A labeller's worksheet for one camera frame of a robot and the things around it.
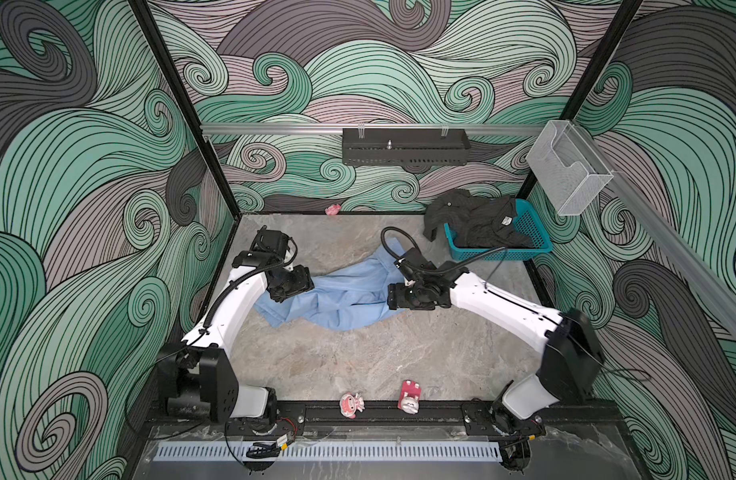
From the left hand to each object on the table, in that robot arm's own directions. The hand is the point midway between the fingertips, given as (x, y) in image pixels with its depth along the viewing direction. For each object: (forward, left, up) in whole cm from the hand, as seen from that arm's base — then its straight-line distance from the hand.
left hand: (305, 284), depth 83 cm
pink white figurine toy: (-28, -14, -11) cm, 33 cm away
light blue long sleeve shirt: (-1, -11, -7) cm, 13 cm away
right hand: (-3, -27, -2) cm, 27 cm away
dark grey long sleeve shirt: (+34, -59, -8) cm, 69 cm away
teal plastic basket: (+33, -78, -8) cm, 85 cm away
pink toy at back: (+42, -4, -11) cm, 44 cm away
